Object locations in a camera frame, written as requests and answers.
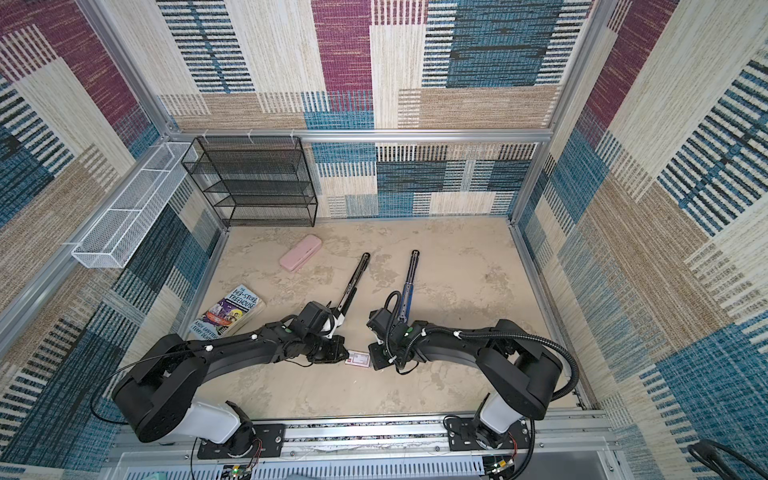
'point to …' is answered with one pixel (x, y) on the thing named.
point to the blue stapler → (408, 289)
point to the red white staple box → (358, 358)
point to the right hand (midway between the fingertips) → (379, 361)
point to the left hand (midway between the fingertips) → (350, 352)
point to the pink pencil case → (304, 250)
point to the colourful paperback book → (229, 315)
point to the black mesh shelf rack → (255, 181)
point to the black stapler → (354, 283)
